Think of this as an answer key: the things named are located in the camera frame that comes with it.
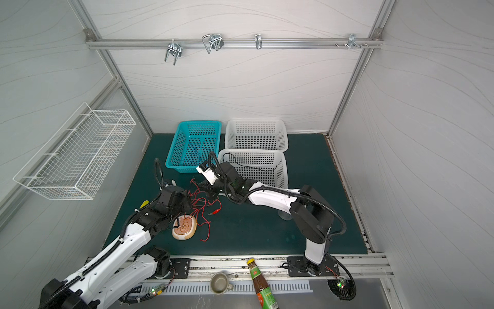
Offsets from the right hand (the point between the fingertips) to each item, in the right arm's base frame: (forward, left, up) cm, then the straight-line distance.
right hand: (202, 179), depth 79 cm
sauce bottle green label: (-36, -28, -14) cm, 47 cm away
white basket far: (+39, -21, -11) cm, 45 cm away
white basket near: (+20, -27, -18) cm, 38 cm away
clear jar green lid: (-6, -36, -18) cm, 41 cm away
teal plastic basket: (+38, +18, -19) cm, 46 cm away
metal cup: (-34, -11, -17) cm, 39 cm away
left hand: (-4, +6, -8) cm, 11 cm away
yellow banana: (-6, +28, -12) cm, 31 cm away
